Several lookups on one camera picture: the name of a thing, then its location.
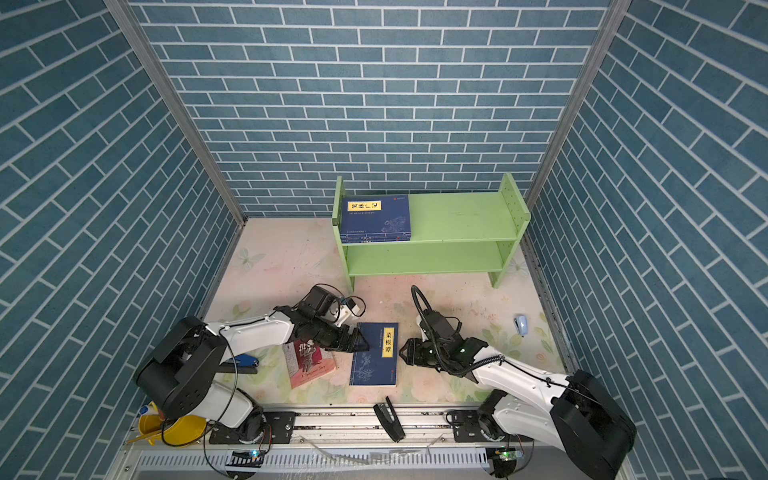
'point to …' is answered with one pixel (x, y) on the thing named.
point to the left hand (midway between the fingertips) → (360, 348)
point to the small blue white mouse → (523, 325)
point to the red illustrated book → (306, 361)
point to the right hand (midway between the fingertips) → (401, 352)
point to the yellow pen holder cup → (180, 431)
